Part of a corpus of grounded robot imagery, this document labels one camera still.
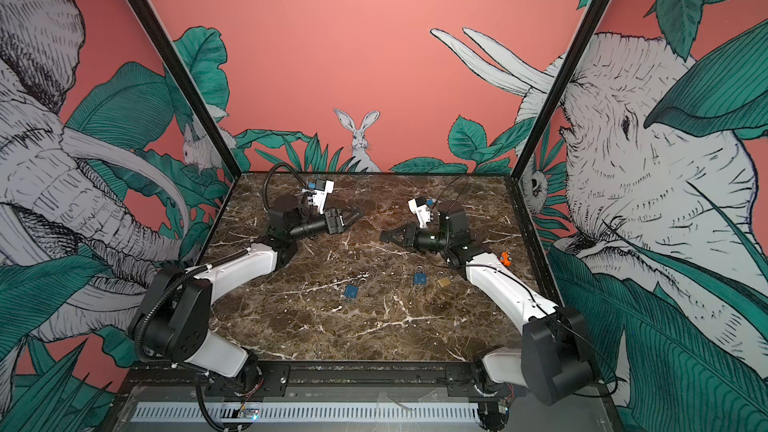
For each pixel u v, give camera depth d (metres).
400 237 0.76
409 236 0.69
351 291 0.89
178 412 0.70
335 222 0.72
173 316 0.44
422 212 0.75
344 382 0.75
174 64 0.86
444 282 0.93
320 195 0.75
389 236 0.76
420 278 0.92
